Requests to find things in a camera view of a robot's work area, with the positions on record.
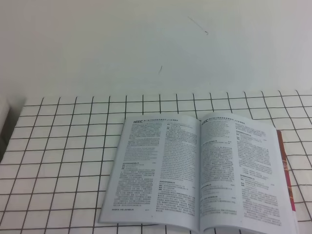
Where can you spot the HEEC show catalogue book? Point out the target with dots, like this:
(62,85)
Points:
(221,171)

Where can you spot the white grid tablecloth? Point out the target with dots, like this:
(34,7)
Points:
(54,173)

